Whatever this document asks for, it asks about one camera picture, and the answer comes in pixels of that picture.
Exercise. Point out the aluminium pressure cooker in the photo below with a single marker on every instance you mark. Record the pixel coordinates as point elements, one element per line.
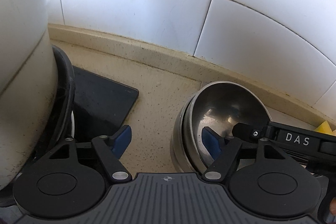
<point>29,81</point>

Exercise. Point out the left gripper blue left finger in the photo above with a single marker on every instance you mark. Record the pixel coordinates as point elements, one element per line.
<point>113,146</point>

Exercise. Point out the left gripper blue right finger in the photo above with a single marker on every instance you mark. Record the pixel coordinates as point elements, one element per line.
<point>220,148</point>

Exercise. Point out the steel bowl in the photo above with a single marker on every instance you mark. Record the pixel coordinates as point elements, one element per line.
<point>219,105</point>

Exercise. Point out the yellow green sponge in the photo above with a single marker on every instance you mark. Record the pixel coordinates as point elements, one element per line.
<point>325,128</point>

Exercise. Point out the black gas stove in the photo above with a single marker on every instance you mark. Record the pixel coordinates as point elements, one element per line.
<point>100,105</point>

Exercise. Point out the person right hand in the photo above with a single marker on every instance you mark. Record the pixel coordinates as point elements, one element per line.
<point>330,215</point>

